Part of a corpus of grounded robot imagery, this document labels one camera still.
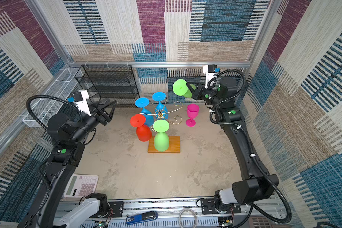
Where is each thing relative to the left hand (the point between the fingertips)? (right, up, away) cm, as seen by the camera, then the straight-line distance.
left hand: (112, 98), depth 58 cm
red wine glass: (+9, -15, +17) cm, 24 cm away
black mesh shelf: (-19, +19, +51) cm, 57 cm away
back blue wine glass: (+17, +4, +20) cm, 26 cm away
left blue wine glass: (+8, 0, +18) cm, 20 cm away
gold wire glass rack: (+18, -6, +15) cm, 25 cm away
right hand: (+30, +7, +6) cm, 31 cm away
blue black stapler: (+11, -55, +12) cm, 58 cm away
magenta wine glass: (+38, -2, +40) cm, 55 cm away
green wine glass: (+19, -18, +13) cm, 29 cm away
